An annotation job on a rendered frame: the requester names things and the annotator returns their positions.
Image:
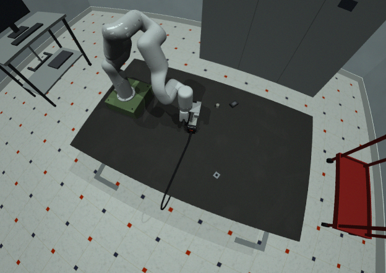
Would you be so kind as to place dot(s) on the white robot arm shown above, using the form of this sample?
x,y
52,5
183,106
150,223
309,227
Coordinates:
x,y
149,45

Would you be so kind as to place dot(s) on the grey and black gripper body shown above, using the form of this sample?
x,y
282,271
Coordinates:
x,y
184,115

